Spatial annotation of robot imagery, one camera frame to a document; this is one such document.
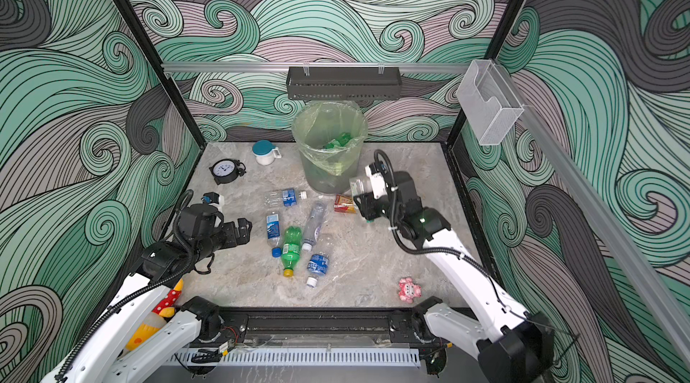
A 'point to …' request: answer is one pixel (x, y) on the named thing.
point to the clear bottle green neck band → (358, 186)
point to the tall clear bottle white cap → (314, 224)
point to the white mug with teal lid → (265, 152)
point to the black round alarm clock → (225, 171)
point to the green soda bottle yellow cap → (291, 249)
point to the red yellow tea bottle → (344, 204)
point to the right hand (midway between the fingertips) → (362, 194)
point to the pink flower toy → (408, 289)
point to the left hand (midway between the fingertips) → (238, 224)
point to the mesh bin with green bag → (329, 136)
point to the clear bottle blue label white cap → (289, 197)
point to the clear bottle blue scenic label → (273, 234)
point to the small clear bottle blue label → (317, 266)
